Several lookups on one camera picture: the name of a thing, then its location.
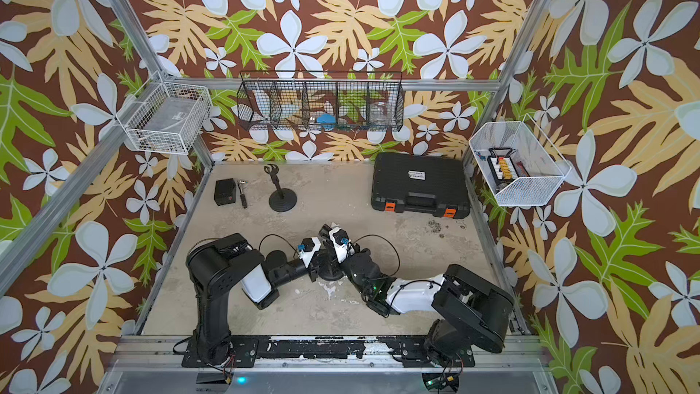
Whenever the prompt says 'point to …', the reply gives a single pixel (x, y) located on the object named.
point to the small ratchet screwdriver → (242, 196)
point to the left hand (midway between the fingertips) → (334, 249)
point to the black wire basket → (322, 100)
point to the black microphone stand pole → (273, 170)
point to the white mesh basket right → (515, 164)
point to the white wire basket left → (167, 118)
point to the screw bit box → (502, 166)
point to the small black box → (225, 191)
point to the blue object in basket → (325, 118)
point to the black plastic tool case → (432, 183)
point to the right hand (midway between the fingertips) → (325, 241)
